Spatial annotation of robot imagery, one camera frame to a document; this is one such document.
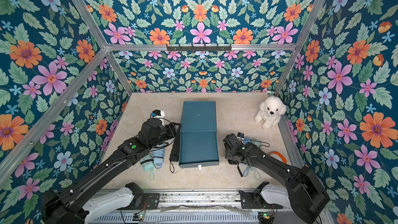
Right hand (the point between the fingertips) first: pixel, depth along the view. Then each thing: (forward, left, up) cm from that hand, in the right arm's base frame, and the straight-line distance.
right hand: (232, 154), depth 85 cm
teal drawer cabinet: (+3, +18, +12) cm, 22 cm away
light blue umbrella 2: (+9, -10, 0) cm, 13 cm away
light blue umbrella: (-2, +41, +1) cm, 41 cm away
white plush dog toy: (+21, -22, +12) cm, 33 cm away
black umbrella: (-1, +33, 0) cm, 33 cm away
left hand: (+6, +27, +19) cm, 34 cm away
